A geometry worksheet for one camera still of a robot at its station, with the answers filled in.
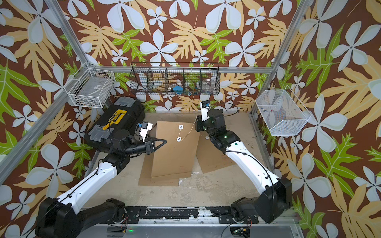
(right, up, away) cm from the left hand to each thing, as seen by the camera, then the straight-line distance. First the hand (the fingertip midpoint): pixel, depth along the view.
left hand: (166, 140), depth 70 cm
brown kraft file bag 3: (+1, -11, 0) cm, 11 cm away
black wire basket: (+2, +39, +27) cm, 48 cm away
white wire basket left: (-46, +29, +15) cm, 56 cm away
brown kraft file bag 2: (+25, -13, +23) cm, 36 cm away
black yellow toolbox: (-32, +15, +26) cm, 44 cm away
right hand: (+15, +13, +6) cm, 21 cm away
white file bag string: (+6, +1, +2) cm, 7 cm away
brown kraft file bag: (+2, +5, 0) cm, 5 cm away
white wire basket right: (+65, +15, +14) cm, 68 cm away
